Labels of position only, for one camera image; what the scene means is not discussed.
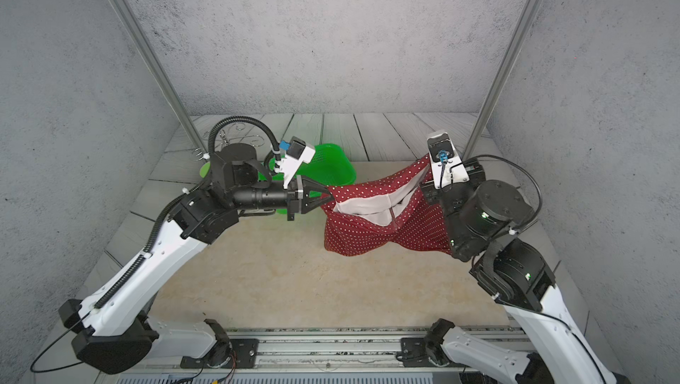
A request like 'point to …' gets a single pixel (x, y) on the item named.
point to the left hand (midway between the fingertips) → (337, 198)
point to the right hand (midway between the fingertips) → (449, 147)
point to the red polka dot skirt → (390, 210)
